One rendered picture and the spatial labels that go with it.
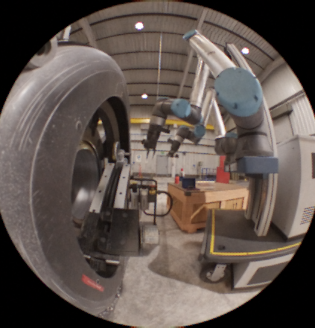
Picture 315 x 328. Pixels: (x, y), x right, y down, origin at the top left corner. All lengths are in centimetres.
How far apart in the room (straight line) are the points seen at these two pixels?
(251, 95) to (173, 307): 87
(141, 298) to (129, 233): 55
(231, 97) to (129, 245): 41
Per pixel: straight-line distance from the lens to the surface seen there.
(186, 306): 72
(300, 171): 67
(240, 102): 34
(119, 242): 22
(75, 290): 15
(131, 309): 70
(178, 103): 52
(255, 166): 44
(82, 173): 56
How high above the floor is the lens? 66
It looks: 3 degrees up
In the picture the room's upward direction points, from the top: 2 degrees clockwise
